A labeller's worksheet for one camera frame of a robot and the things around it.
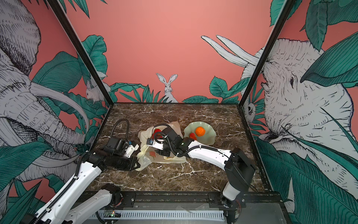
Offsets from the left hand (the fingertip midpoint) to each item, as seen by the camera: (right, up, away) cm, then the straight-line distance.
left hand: (140, 164), depth 73 cm
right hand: (+7, +10, +5) cm, 13 cm away
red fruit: (+30, +12, +23) cm, 40 cm away
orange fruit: (+35, +15, +24) cm, 45 cm away
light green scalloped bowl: (+40, +10, +24) cm, 48 cm away
